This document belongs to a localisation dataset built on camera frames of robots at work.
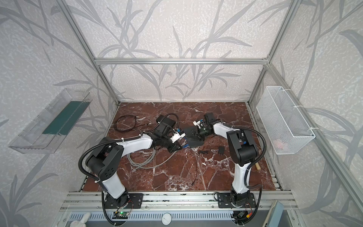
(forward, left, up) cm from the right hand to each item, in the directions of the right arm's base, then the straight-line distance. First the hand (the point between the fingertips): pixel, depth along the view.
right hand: (188, 133), depth 91 cm
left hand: (-6, +4, -2) cm, 8 cm away
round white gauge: (-44, +11, -7) cm, 46 cm away
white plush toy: (-46, +50, -5) cm, 69 cm away
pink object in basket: (-14, -47, +12) cm, 51 cm away
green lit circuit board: (-43, +35, -9) cm, 56 cm away
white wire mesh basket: (-14, -43, +26) cm, 52 cm away
